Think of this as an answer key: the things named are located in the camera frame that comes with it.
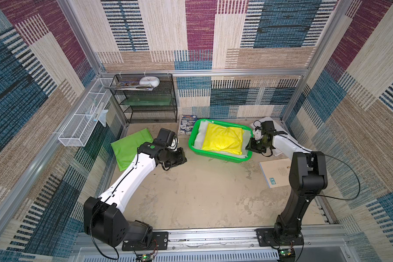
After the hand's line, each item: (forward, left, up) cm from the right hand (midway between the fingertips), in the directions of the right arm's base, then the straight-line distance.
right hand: (248, 145), depth 99 cm
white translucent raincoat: (+7, +28, +1) cm, 29 cm away
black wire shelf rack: (+29, +63, +14) cm, 71 cm away
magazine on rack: (+23, +67, +27) cm, 76 cm away
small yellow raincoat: (+2, +13, +4) cm, 14 cm away
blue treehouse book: (+22, +38, -3) cm, 44 cm away
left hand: (-16, +35, +12) cm, 41 cm away
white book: (-9, -8, +23) cm, 26 cm away
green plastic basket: (+4, +34, +2) cm, 34 cm away
